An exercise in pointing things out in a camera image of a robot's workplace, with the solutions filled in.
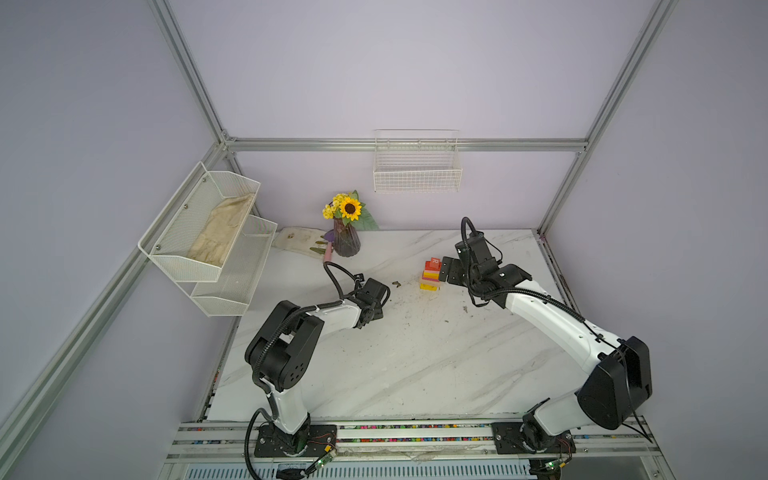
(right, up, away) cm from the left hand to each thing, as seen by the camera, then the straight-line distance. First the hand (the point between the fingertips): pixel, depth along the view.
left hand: (368, 309), depth 97 cm
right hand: (+25, +14, -13) cm, 32 cm away
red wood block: (+20, +15, -4) cm, 25 cm away
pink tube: (-16, +19, +14) cm, 29 cm away
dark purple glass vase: (-9, +24, +13) cm, 29 cm away
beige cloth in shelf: (-39, +22, -20) cm, 49 cm away
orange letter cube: (+21, +16, -6) cm, 27 cm away
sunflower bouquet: (-5, +32, -2) cm, 33 cm away
